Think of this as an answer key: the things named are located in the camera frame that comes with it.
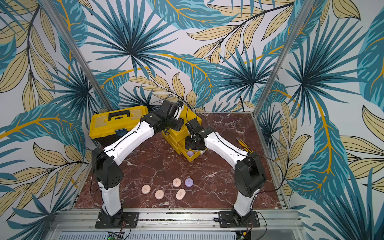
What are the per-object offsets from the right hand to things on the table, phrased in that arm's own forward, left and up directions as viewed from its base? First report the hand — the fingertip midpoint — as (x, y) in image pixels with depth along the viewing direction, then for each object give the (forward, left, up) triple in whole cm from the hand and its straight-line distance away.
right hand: (190, 144), depth 87 cm
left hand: (+8, +5, +10) cm, 14 cm away
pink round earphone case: (-18, +8, -10) cm, 22 cm away
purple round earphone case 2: (-18, +1, -10) cm, 21 cm away
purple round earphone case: (-5, 0, -2) cm, 5 cm away
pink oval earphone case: (-24, +6, -10) cm, 27 cm away
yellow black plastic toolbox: (+11, +49, +5) cm, 51 cm away
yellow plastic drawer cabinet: (+1, +7, +4) cm, 8 cm away
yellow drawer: (-6, -3, +1) cm, 7 cm away
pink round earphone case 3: (-24, +17, -12) cm, 32 cm away
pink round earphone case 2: (-21, +25, -11) cm, 34 cm away
